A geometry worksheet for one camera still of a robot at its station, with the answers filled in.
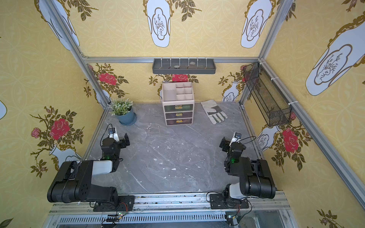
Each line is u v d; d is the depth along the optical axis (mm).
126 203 729
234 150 697
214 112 1161
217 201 737
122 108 951
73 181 439
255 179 455
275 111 828
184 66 928
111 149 700
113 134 780
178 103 901
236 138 791
